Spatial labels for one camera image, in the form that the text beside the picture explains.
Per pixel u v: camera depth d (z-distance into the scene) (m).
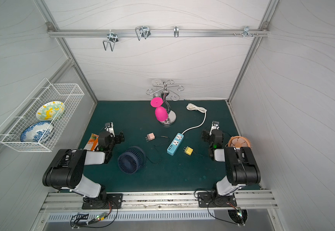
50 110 0.70
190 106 1.15
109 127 0.81
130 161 0.78
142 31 0.76
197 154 0.90
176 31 0.73
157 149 0.90
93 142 0.93
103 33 0.80
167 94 0.89
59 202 0.75
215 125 0.82
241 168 0.44
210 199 0.73
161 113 0.91
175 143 0.93
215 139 0.72
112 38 0.78
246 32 0.76
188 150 0.90
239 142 0.86
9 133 0.55
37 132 0.62
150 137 0.96
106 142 0.73
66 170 0.45
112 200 0.73
